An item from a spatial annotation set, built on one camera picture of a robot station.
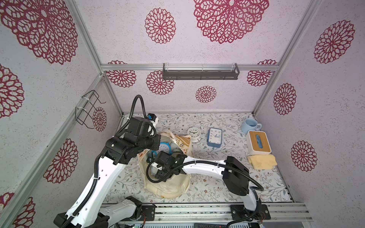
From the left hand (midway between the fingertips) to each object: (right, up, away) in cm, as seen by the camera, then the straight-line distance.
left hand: (157, 139), depth 67 cm
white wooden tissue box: (+63, -5, +30) cm, 70 cm away
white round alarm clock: (+21, +1, +36) cm, 42 cm away
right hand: (-2, -17, +16) cm, 24 cm away
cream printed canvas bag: (+9, -26, +13) cm, 31 cm away
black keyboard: (+25, -42, +2) cm, 49 cm away
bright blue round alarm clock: (0, -7, +23) cm, 24 cm away
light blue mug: (+64, +8, +43) cm, 78 cm away
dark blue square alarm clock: (+35, -2, +36) cm, 50 cm away
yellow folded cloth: (+62, -16, +23) cm, 68 cm away
